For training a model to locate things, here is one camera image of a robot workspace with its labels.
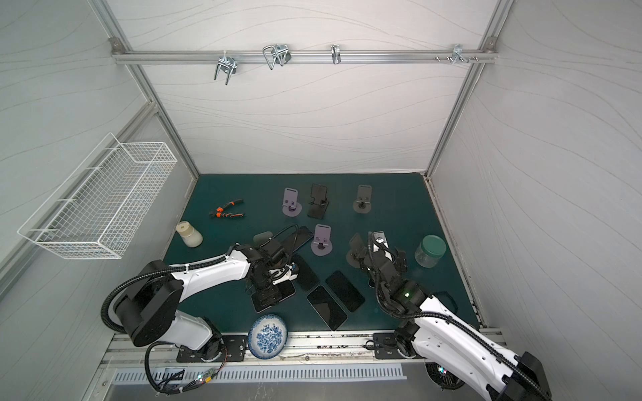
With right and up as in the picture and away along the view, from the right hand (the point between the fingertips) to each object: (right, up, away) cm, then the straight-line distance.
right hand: (386, 245), depth 80 cm
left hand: (-38, -16, +5) cm, 41 cm away
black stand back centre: (-23, +13, +24) cm, 36 cm away
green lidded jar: (+16, -2, +4) cm, 16 cm away
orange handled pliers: (-66, +9, +25) cm, 71 cm away
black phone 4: (-27, -13, +7) cm, 31 cm away
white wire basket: (-83, +12, -12) cm, 85 cm away
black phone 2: (-13, -17, +6) cm, 22 cm away
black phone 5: (-31, -1, +18) cm, 36 cm away
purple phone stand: (-21, -2, +13) cm, 25 cm away
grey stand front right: (-8, -4, +8) cm, 12 cm away
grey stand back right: (-4, +13, +27) cm, 31 cm away
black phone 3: (-4, -15, +6) cm, 16 cm away
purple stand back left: (-35, +12, +23) cm, 43 cm away
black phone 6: (-37, -14, -5) cm, 40 cm away
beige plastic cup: (-70, +1, +12) cm, 71 cm away
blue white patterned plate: (-38, -27, -5) cm, 47 cm away
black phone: (-19, -21, +2) cm, 29 cm away
